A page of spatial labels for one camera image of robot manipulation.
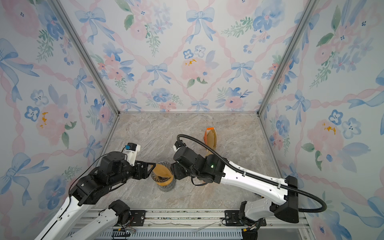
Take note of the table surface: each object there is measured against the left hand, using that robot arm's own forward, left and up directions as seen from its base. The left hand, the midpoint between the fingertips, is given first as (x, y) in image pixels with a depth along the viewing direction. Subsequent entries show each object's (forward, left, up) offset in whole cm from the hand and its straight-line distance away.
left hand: (150, 163), depth 68 cm
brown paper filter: (0, -4, -9) cm, 10 cm away
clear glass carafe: (-5, -6, -20) cm, 21 cm away
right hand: (-2, -11, 0) cm, 11 cm away
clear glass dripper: (-6, -6, -7) cm, 11 cm away
